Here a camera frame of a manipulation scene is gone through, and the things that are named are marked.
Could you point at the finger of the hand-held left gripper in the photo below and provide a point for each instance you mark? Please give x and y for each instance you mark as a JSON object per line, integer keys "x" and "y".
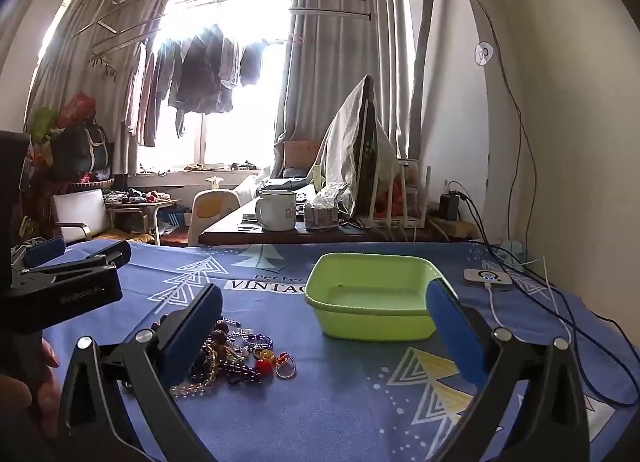
{"x": 112, "y": 252}
{"x": 45, "y": 249}

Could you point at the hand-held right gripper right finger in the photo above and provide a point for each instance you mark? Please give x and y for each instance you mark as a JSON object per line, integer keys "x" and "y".
{"x": 456, "y": 337}

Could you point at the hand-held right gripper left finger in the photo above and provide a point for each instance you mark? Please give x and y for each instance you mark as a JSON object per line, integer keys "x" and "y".
{"x": 192, "y": 337}

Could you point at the pile of beaded jewelry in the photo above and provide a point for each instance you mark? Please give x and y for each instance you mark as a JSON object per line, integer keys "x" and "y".
{"x": 235, "y": 347}

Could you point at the amber bead charm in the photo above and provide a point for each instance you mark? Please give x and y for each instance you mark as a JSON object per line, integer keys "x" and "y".
{"x": 265, "y": 355}

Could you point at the red bead charm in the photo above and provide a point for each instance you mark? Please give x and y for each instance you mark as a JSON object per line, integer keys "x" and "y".
{"x": 262, "y": 366}

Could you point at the green plastic basin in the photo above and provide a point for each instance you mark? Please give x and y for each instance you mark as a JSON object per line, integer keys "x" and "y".
{"x": 370, "y": 302}

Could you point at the person's left hand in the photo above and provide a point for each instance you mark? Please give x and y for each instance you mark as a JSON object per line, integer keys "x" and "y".
{"x": 22, "y": 397}

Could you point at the small cluttered table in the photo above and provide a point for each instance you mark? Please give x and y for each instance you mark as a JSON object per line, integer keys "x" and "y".
{"x": 140, "y": 202}

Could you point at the white charger box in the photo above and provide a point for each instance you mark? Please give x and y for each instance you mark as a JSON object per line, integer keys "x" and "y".
{"x": 487, "y": 278}

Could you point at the dark duffel bag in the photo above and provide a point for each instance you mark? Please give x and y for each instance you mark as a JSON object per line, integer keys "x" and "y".
{"x": 82, "y": 151}

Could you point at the dark wooden desk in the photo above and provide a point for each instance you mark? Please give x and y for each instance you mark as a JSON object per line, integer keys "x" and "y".
{"x": 230, "y": 234}

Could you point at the beige chair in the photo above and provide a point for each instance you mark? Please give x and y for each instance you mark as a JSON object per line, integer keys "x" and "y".
{"x": 215, "y": 207}

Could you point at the black power adapter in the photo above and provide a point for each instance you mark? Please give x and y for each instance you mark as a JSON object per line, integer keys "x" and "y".
{"x": 449, "y": 206}

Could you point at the blue printed tablecloth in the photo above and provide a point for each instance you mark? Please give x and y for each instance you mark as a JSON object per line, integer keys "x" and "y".
{"x": 325, "y": 392}

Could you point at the red plastic bag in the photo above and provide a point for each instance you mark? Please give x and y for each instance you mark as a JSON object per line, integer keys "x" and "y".
{"x": 75, "y": 109}

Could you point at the white slatted rack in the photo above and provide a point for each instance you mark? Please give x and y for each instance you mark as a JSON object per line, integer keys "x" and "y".
{"x": 395, "y": 202}

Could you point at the white enamel mug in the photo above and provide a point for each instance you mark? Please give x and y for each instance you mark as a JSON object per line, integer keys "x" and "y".
{"x": 274, "y": 209}

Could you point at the clear plastic bag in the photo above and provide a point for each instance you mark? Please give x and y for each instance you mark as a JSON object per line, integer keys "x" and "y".
{"x": 325, "y": 207}

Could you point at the grey curtain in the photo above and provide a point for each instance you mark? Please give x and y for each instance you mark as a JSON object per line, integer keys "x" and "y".
{"x": 100, "y": 56}
{"x": 340, "y": 66}

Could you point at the row of hanging clothes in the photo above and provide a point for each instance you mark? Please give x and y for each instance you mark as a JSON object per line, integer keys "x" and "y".
{"x": 200, "y": 71}

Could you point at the cardboard box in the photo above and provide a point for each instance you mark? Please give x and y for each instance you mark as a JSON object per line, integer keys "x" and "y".
{"x": 300, "y": 156}

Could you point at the silver disc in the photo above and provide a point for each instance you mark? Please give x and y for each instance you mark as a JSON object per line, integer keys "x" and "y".
{"x": 483, "y": 53}

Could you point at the white chrome frame chair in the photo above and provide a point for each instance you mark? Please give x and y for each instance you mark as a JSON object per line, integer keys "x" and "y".
{"x": 80, "y": 209}

